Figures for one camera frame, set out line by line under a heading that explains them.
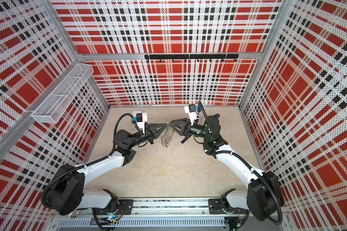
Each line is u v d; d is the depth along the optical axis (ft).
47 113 2.21
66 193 1.36
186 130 1.98
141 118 1.96
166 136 2.21
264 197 1.32
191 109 1.99
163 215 2.39
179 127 2.22
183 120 2.18
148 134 2.02
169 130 2.23
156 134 2.16
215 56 2.91
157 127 2.14
